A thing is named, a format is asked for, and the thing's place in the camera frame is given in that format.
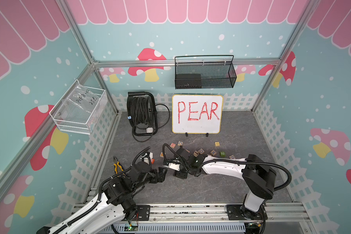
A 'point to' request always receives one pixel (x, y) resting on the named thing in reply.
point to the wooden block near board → (180, 143)
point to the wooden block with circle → (201, 151)
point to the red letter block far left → (172, 145)
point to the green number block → (222, 154)
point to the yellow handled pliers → (116, 164)
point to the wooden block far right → (217, 144)
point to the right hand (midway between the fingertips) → (175, 169)
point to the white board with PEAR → (197, 113)
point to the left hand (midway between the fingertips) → (159, 172)
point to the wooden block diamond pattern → (213, 152)
